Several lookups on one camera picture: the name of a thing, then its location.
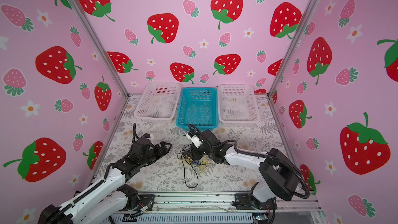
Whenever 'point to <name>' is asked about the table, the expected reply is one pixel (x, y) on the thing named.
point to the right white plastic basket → (238, 105)
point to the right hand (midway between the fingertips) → (187, 149)
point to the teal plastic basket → (198, 106)
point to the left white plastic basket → (159, 102)
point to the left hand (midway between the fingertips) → (168, 147)
